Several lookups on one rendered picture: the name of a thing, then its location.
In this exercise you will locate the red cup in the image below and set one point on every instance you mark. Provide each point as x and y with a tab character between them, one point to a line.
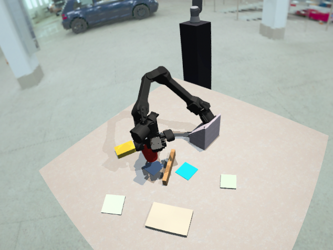
149	155

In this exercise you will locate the yellow rectangular block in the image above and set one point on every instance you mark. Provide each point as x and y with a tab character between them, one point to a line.
125	149

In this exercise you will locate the cream flat rectangular slab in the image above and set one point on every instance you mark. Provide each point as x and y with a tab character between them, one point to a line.
169	219

